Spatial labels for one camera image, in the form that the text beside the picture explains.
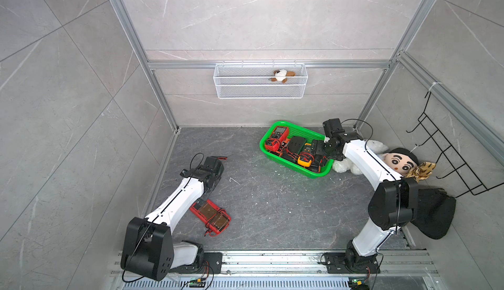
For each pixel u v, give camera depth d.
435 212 0.66
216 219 0.81
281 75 0.87
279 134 1.04
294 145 1.02
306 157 0.95
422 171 0.73
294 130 1.10
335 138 0.65
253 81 1.01
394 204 0.48
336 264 0.73
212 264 0.73
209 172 0.62
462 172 0.63
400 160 0.80
